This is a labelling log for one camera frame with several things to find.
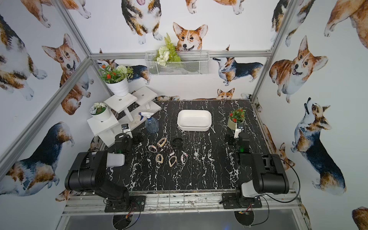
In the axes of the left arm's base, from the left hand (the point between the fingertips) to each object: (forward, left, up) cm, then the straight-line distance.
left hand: (133, 128), depth 94 cm
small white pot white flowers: (+3, +15, +15) cm, 21 cm away
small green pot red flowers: (+6, -69, +4) cm, 69 cm away
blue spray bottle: (+7, -9, -7) cm, 13 cm away
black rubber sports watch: (-6, -28, -9) cm, 30 cm away
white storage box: (+11, -40, -7) cm, 42 cm away
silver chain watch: (-15, -41, -8) cm, 44 cm away
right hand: (-3, -65, +1) cm, 65 cm away
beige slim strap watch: (-19, -26, -8) cm, 34 cm away
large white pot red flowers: (+17, +6, +27) cm, 33 cm away
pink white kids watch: (-17, -33, -7) cm, 38 cm away
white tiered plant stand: (+25, +11, -9) cm, 28 cm away
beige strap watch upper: (-10, -18, -6) cm, 21 cm away
